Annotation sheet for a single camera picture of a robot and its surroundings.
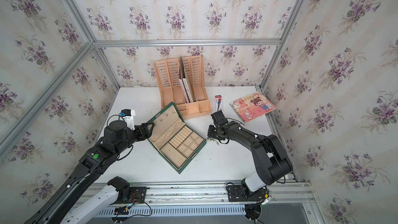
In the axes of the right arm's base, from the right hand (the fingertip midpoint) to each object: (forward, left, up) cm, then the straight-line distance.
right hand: (212, 134), depth 91 cm
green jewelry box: (-7, +20, +2) cm, 21 cm away
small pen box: (+25, -5, -1) cm, 26 cm away
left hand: (-7, +29, +20) cm, 37 cm away
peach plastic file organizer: (+41, +31, +13) cm, 53 cm away
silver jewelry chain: (-2, -1, -3) cm, 4 cm away
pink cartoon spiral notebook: (+24, -30, -3) cm, 38 cm away
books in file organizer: (+19, +17, +23) cm, 34 cm away
